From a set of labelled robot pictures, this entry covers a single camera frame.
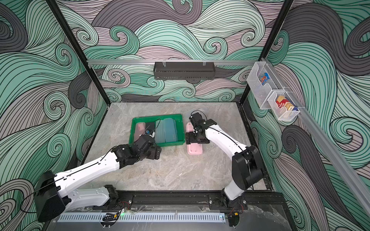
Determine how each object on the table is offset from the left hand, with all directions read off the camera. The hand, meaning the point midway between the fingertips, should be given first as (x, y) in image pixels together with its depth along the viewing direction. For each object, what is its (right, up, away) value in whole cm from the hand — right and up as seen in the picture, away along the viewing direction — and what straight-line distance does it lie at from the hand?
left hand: (155, 147), depth 79 cm
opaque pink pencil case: (+21, -2, +2) cm, 22 cm away
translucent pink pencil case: (-16, +8, +22) cm, 28 cm away
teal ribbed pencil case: (+7, +6, +22) cm, 24 cm away
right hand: (+24, +2, +7) cm, 25 cm away
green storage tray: (+13, +12, +28) cm, 33 cm away
